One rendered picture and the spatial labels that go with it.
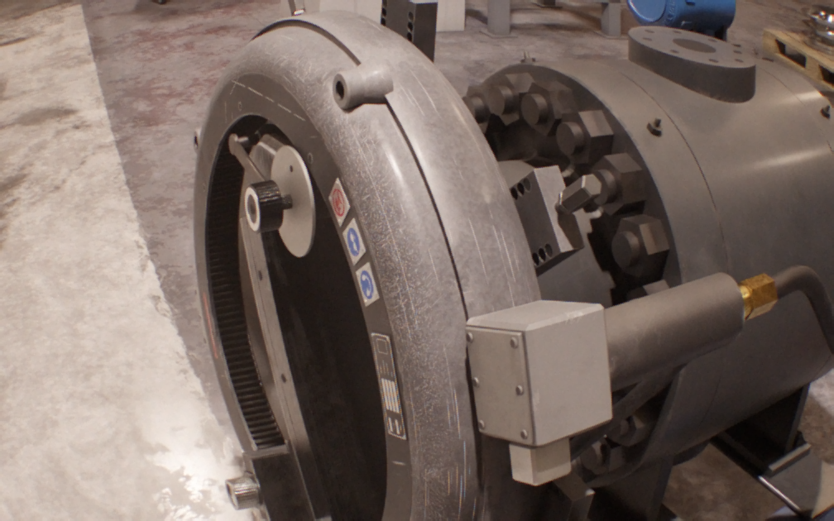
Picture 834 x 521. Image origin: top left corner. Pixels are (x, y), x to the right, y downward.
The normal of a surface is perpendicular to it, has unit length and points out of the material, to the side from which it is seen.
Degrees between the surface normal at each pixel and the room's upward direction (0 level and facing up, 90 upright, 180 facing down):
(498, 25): 90
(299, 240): 90
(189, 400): 0
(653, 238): 49
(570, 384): 68
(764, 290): 60
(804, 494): 0
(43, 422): 0
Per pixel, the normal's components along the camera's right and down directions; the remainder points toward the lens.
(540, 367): 0.44, 0.01
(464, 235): 0.36, -0.27
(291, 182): -0.88, 0.18
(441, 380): -0.19, 0.11
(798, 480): 0.03, -0.90
